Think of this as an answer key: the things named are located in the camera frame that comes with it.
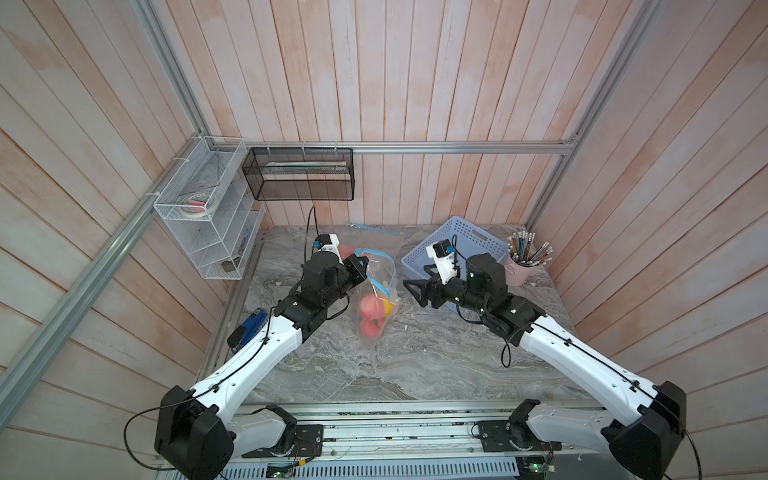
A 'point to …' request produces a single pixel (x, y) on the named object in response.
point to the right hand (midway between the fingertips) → (413, 274)
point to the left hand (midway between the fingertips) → (371, 262)
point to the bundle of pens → (519, 246)
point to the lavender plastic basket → (467, 241)
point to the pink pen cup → (517, 274)
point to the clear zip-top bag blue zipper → (381, 247)
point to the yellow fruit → (388, 308)
